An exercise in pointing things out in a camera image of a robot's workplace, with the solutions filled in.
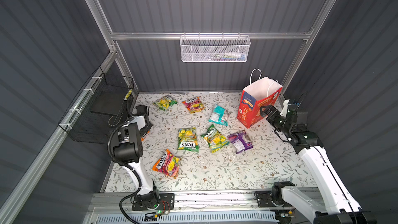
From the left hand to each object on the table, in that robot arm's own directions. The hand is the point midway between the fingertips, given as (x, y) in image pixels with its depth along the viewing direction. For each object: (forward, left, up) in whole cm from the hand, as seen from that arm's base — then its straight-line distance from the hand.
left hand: (146, 128), depth 99 cm
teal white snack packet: (+8, -47, +3) cm, 47 cm away
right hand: (-7, -69, +26) cm, 74 cm away
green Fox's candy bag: (-10, -28, +3) cm, 30 cm away
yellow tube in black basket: (+5, +4, +26) cm, 26 cm away
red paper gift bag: (+19, -75, +13) cm, 79 cm away
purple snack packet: (-12, -59, +3) cm, 60 cm away
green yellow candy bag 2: (-10, -45, +2) cm, 46 cm away
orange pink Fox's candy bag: (-25, -18, +4) cm, 31 cm away
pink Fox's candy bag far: (+18, -31, +3) cm, 36 cm away
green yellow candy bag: (+19, -10, +3) cm, 22 cm away
